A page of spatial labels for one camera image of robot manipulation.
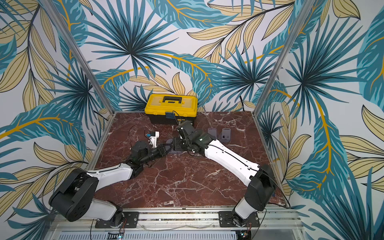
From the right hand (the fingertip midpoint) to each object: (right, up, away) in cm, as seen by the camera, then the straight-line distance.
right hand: (175, 143), depth 78 cm
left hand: (-2, -2, +4) cm, 5 cm away
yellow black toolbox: (-6, +20, +22) cm, 31 cm away
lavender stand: (-2, -4, -2) cm, 4 cm away
